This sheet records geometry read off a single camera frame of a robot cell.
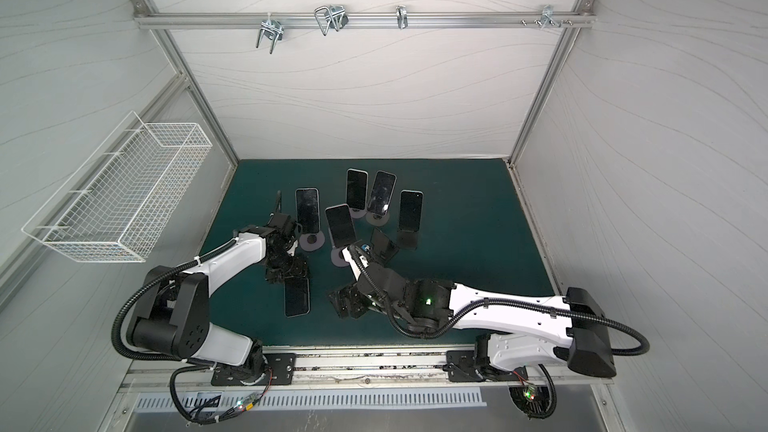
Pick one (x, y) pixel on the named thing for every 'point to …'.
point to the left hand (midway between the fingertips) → (303, 271)
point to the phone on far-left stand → (307, 209)
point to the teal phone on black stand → (411, 208)
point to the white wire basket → (119, 202)
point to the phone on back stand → (357, 181)
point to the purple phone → (341, 225)
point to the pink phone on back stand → (382, 191)
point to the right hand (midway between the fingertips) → (343, 279)
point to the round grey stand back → (377, 220)
